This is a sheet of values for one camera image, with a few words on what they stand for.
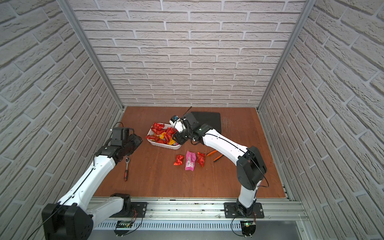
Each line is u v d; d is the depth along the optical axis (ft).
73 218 1.23
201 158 2.94
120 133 1.97
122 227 2.34
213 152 3.09
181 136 2.38
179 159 2.91
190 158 2.88
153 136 3.11
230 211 2.42
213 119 3.81
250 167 1.49
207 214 2.40
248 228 2.30
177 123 2.33
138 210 2.38
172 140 3.04
